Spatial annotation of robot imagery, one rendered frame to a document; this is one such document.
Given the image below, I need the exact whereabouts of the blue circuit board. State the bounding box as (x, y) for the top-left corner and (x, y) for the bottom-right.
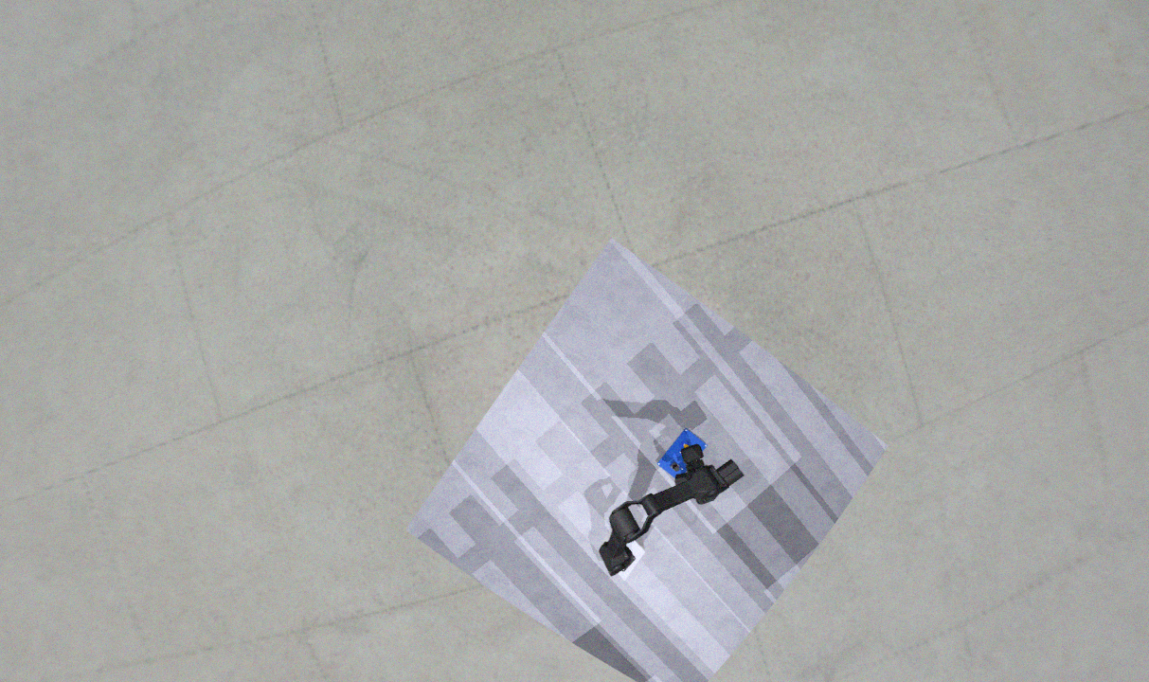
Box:
(657, 428), (707, 476)

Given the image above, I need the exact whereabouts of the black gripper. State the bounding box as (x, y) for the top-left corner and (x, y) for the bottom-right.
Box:
(680, 444), (704, 473)

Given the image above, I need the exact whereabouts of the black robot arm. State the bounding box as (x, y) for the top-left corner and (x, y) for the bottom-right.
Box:
(600, 459), (745, 578)

